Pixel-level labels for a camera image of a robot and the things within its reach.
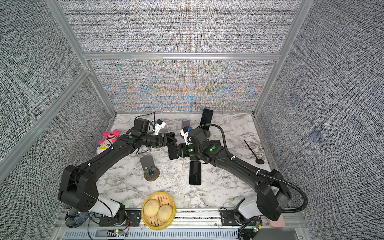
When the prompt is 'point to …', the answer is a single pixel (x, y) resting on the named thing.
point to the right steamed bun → (165, 213)
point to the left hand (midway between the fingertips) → (173, 142)
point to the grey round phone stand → (185, 123)
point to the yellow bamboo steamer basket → (153, 223)
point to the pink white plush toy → (110, 139)
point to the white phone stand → (163, 124)
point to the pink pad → (280, 223)
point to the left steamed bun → (151, 207)
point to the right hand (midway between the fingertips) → (176, 148)
